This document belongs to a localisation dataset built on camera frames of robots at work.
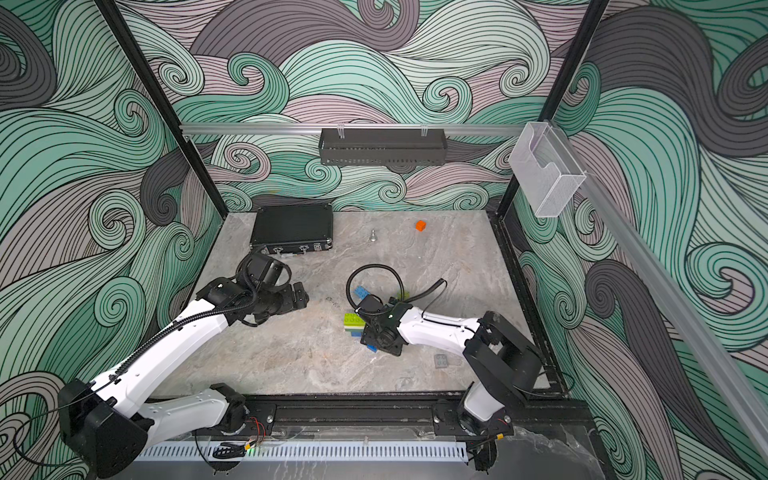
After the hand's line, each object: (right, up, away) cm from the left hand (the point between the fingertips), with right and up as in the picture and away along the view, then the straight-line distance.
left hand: (295, 299), depth 78 cm
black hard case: (-15, +20, +40) cm, 47 cm away
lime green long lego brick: (+15, -6, +3) cm, 17 cm away
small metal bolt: (+20, +16, +33) cm, 42 cm away
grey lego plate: (+40, -18, +4) cm, 44 cm away
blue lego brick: (+16, -13, +10) cm, 22 cm away
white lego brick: (+16, -9, +4) cm, 18 cm away
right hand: (+20, -15, +7) cm, 26 cm away
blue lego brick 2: (+21, -16, +7) cm, 27 cm away
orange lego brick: (+39, +21, +38) cm, 58 cm away
